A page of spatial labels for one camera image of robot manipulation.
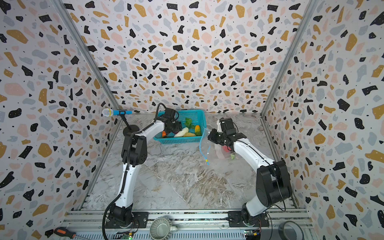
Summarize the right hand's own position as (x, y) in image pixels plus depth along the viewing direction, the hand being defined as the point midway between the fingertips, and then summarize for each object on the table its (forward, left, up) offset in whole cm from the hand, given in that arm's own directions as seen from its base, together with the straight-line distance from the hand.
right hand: (205, 133), depth 86 cm
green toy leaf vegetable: (+21, +13, -17) cm, 30 cm away
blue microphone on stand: (+15, +55, -16) cm, 59 cm away
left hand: (+17, +19, -13) cm, 29 cm away
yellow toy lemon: (+9, +11, -14) cm, 20 cm away
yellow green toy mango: (+12, +5, -15) cm, 20 cm away
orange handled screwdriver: (-47, +65, -15) cm, 81 cm away
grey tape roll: (-47, -43, -15) cm, 65 cm away
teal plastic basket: (+24, +9, -19) cm, 32 cm away
